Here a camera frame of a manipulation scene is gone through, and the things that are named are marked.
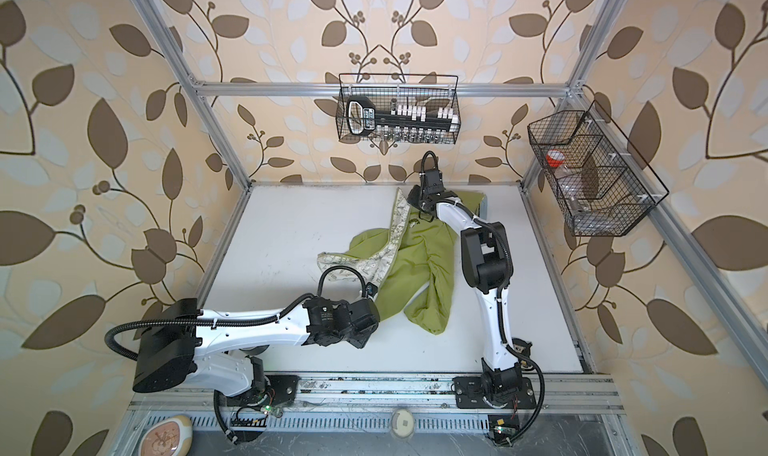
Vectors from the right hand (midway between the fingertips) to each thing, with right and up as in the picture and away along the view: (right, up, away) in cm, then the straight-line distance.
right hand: (413, 198), depth 105 cm
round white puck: (-5, -49, -44) cm, 66 cm away
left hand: (-14, -36, -26) cm, 46 cm away
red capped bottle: (+37, +10, -25) cm, 46 cm away
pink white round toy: (-58, -56, -38) cm, 89 cm away
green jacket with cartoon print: (+1, -17, -9) cm, 19 cm away
